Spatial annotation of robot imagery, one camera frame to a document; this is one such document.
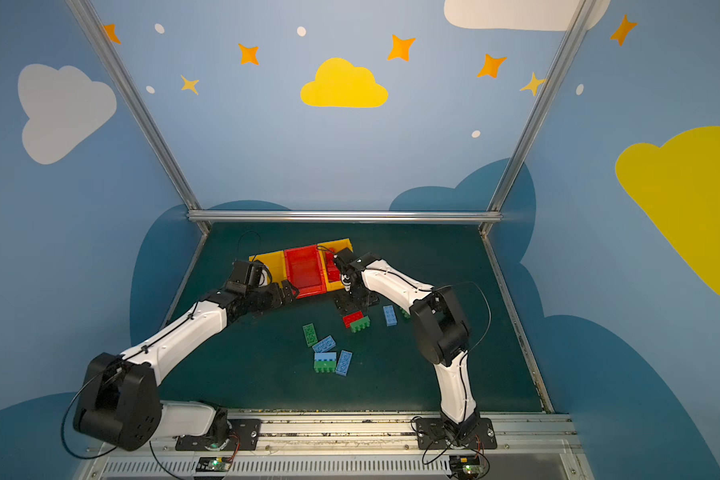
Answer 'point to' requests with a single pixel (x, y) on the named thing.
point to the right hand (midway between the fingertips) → (355, 304)
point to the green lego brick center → (360, 324)
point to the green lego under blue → (329, 366)
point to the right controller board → (465, 466)
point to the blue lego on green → (325, 356)
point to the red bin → (305, 270)
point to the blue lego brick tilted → (324, 344)
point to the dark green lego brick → (311, 337)
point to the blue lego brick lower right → (343, 364)
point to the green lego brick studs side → (404, 313)
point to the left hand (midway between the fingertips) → (291, 295)
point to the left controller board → (213, 463)
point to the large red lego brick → (355, 316)
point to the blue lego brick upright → (390, 315)
